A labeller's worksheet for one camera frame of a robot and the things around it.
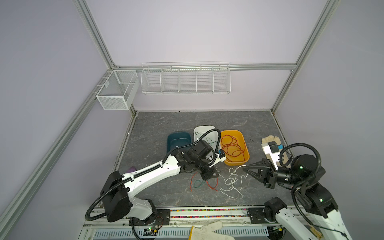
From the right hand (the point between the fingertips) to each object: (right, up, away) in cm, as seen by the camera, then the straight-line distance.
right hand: (243, 171), depth 54 cm
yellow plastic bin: (+10, -6, +41) cm, 43 cm away
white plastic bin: (-6, +7, +51) cm, 52 cm away
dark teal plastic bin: (-31, +6, +51) cm, 59 cm away
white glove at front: (-12, -34, +16) cm, 40 cm away
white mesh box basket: (-70, +40, +46) cm, 93 cm away
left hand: (-8, -8, +18) cm, 21 cm away
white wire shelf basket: (-25, +49, +46) cm, 72 cm away
